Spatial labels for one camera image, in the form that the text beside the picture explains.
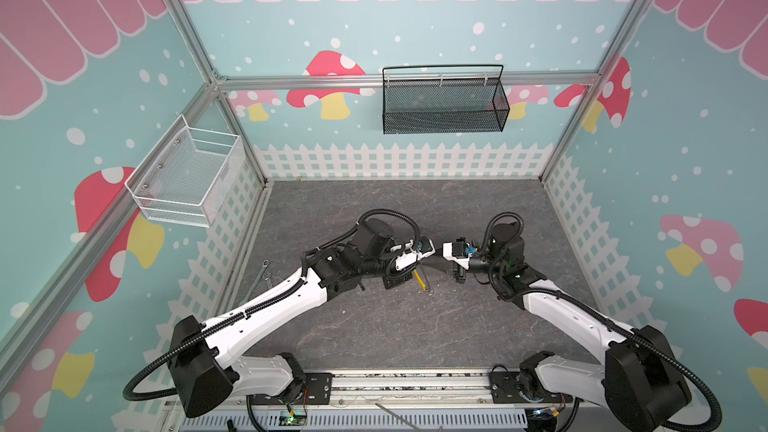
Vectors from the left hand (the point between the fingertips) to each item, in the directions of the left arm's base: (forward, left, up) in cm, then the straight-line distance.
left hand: (412, 264), depth 73 cm
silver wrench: (+10, +47, -21) cm, 52 cm away
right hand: (+2, -3, +1) cm, 4 cm away
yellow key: (-1, -2, -7) cm, 7 cm away
